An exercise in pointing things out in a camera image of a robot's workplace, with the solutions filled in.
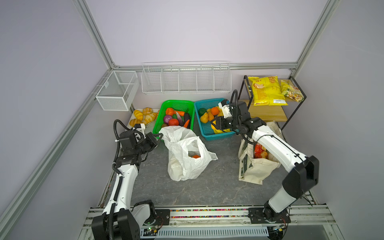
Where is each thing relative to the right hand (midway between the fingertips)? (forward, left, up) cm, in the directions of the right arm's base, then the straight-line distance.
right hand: (215, 122), depth 81 cm
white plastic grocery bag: (-22, +13, +3) cm, 26 cm away
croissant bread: (+27, +57, -22) cm, 66 cm away
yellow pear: (+21, +5, -19) cm, 28 cm away
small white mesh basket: (+31, +64, -1) cm, 71 cm away
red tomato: (+16, +27, -18) cm, 36 cm away
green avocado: (+29, +7, -20) cm, 36 cm away
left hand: (-8, +27, -1) cm, 28 cm away
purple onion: (+20, +33, -18) cm, 42 cm away
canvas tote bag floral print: (-23, -19, -10) cm, 32 cm away
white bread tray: (+16, +46, -22) cm, 53 cm away
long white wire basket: (+34, +17, +6) cm, 38 cm away
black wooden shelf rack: (0, -28, +6) cm, 29 cm away
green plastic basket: (+35, +24, -20) cm, 47 cm away
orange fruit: (-21, +10, 0) cm, 23 cm away
